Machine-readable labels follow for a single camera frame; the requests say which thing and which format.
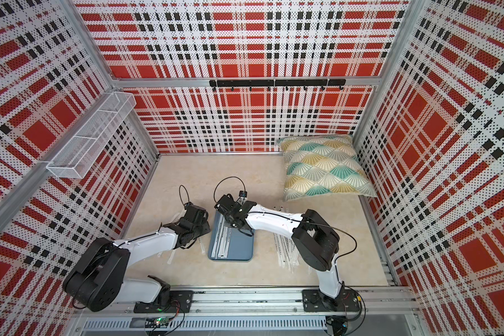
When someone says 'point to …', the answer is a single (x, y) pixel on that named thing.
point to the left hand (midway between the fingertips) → (208, 224)
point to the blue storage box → (241, 248)
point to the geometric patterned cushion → (323, 164)
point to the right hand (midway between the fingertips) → (237, 219)
